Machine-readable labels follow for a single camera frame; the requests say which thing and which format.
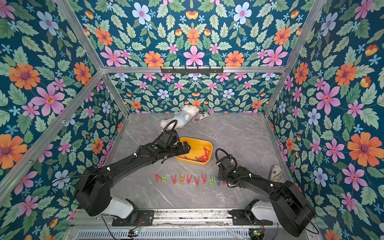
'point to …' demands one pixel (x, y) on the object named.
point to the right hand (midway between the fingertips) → (222, 174)
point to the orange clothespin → (182, 178)
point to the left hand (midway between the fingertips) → (187, 148)
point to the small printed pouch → (200, 116)
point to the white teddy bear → (185, 115)
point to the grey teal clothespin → (218, 181)
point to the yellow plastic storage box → (200, 152)
